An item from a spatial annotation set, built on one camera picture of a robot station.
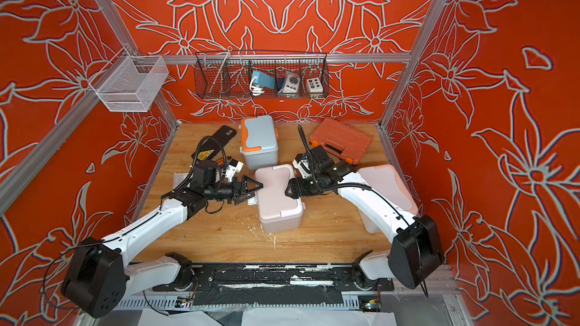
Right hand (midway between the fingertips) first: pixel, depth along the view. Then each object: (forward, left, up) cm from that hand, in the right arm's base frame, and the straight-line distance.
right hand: (289, 192), depth 77 cm
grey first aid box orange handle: (+23, +13, 0) cm, 26 cm away
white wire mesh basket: (+39, +67, +18) cm, 80 cm away
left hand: (-1, +10, +2) cm, 11 cm away
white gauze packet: (+13, +50, -13) cm, 53 cm away
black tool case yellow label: (+33, +41, -15) cm, 54 cm away
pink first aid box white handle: (-7, +4, 0) cm, 8 cm away
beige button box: (+43, -10, +14) cm, 46 cm away
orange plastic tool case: (+33, -24, -10) cm, 42 cm away
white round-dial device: (+39, 0, +16) cm, 43 cm away
